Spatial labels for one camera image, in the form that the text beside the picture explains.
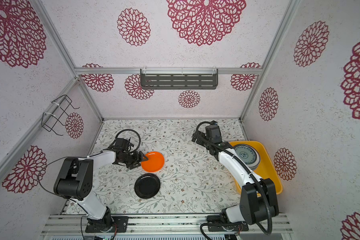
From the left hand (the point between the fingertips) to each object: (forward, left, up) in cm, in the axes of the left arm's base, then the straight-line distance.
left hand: (144, 163), depth 93 cm
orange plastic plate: (+1, -7, -1) cm, 7 cm away
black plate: (-14, -4, +1) cm, 15 cm away
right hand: (+9, -34, +17) cm, 39 cm away
